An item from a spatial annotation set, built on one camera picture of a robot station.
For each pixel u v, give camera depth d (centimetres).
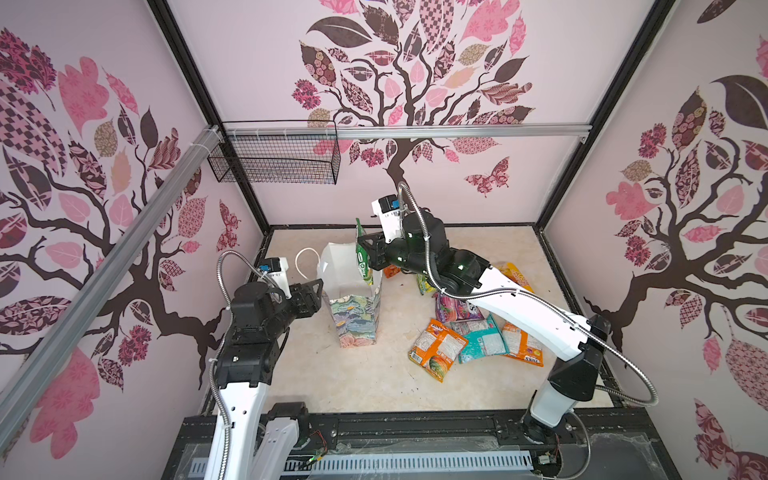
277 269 60
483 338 86
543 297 100
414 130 94
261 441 57
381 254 58
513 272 99
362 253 66
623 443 72
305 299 60
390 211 56
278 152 95
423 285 50
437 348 85
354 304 72
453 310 92
